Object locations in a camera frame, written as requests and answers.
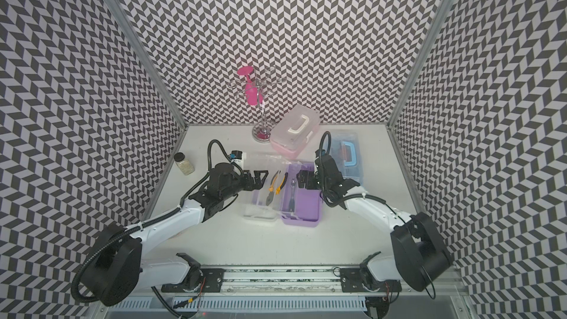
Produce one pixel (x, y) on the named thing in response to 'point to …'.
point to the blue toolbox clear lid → (345, 152)
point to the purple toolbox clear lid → (264, 203)
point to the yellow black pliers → (272, 190)
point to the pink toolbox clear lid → (296, 131)
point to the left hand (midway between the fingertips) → (260, 174)
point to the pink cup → (253, 94)
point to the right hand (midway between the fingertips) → (307, 179)
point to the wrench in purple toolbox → (292, 199)
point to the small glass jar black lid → (184, 166)
